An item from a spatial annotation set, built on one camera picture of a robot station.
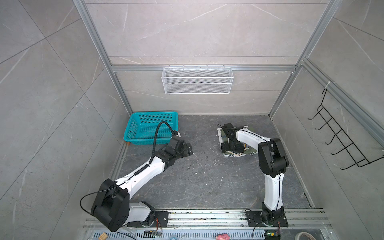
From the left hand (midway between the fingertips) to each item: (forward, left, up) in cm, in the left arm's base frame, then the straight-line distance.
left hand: (186, 145), depth 85 cm
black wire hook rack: (-21, -71, +19) cm, 76 cm away
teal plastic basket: (+27, +35, -14) cm, 46 cm away
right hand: (+4, -30, -14) cm, 33 cm away
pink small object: (-43, -17, -10) cm, 47 cm away
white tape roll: (-45, -51, -12) cm, 69 cm away
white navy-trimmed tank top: (+10, -24, -11) cm, 29 cm away
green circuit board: (-43, -40, -14) cm, 61 cm away
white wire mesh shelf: (+43, -8, +15) cm, 46 cm away
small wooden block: (-41, +40, -14) cm, 59 cm away
